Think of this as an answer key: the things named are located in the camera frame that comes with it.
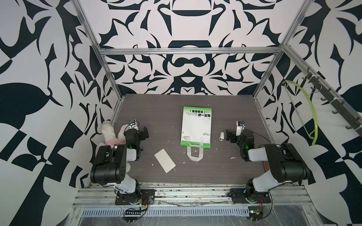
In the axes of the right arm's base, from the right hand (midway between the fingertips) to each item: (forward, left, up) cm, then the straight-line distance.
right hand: (234, 127), depth 95 cm
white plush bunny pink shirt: (-11, +77, +5) cm, 78 cm away
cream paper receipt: (-20, +46, -5) cm, 50 cm away
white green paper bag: (-2, +26, +1) cm, 26 cm away
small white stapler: (-5, +9, -2) cm, 11 cm away
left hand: (0, +66, +3) cm, 66 cm away
